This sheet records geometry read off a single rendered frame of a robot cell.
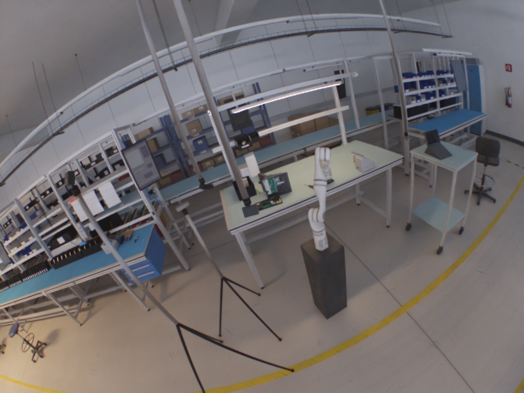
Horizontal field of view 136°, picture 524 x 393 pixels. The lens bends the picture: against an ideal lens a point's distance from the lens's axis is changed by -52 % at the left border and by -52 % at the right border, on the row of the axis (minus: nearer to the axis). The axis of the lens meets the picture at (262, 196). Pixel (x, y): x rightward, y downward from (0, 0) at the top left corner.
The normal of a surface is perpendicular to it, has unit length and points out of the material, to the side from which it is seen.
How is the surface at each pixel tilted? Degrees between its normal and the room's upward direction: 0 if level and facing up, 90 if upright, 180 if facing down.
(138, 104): 90
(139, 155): 101
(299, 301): 0
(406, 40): 90
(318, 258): 0
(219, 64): 90
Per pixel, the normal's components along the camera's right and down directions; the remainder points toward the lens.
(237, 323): -0.29, -0.84
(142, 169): 0.66, 0.36
